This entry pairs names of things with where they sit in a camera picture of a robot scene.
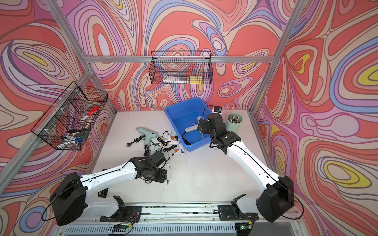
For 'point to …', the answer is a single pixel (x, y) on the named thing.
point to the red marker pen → (90, 113)
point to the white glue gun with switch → (171, 142)
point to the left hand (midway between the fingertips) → (165, 178)
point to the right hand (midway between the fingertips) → (207, 126)
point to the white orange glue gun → (175, 152)
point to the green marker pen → (84, 136)
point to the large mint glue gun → (195, 127)
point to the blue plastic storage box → (185, 115)
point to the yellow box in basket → (196, 79)
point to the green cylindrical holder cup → (233, 121)
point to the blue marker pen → (76, 139)
